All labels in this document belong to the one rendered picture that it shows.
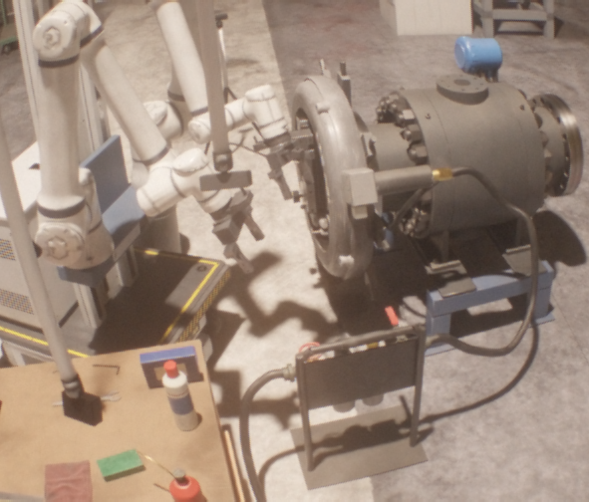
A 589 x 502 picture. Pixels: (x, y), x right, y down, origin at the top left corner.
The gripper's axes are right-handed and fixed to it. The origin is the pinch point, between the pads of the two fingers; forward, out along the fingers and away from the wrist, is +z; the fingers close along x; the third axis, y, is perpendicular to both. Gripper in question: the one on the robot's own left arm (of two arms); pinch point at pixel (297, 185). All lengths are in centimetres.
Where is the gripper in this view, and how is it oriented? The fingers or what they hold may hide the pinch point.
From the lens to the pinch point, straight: 232.4
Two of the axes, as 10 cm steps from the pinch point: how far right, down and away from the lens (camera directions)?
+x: 5.0, -4.2, 7.5
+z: 3.7, 8.9, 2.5
